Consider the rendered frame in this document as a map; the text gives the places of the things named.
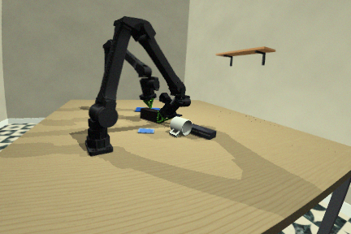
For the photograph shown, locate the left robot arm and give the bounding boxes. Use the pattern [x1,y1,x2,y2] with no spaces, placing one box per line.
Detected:
[103,39,160,95]

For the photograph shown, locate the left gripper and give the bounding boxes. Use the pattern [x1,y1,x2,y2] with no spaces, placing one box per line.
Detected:
[139,88,157,109]

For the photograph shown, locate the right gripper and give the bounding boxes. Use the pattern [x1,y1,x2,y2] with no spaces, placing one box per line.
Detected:
[157,103,177,123]

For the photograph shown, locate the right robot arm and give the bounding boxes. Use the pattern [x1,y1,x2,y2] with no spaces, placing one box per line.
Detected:
[85,16,191,156]

